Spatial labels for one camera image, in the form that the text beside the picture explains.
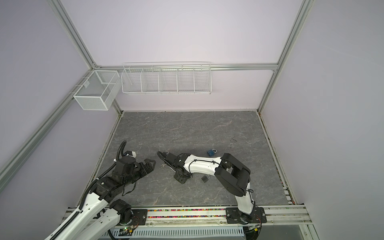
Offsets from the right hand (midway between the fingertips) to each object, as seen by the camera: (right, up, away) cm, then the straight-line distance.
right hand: (184, 176), depth 87 cm
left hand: (-17, +8, -10) cm, 21 cm away
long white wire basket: (-13, +62, +12) cm, 65 cm away
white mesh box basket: (-58, +53, +13) cm, 80 cm away
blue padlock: (+17, +13, +9) cm, 23 cm away
